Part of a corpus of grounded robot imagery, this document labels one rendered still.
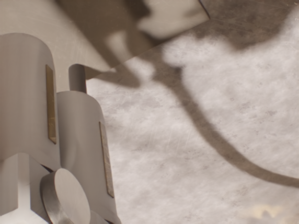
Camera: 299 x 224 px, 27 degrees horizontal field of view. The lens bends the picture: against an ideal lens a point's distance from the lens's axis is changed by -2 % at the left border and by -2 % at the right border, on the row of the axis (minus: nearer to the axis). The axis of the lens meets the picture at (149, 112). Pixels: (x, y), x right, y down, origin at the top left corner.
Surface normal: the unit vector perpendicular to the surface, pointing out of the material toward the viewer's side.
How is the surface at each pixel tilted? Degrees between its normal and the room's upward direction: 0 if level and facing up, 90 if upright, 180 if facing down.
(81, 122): 90
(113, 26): 0
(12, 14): 0
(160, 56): 0
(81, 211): 90
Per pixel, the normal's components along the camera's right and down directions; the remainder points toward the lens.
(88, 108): 0.55, -0.63
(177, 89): 0.14, 0.72
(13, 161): -0.47, -0.56
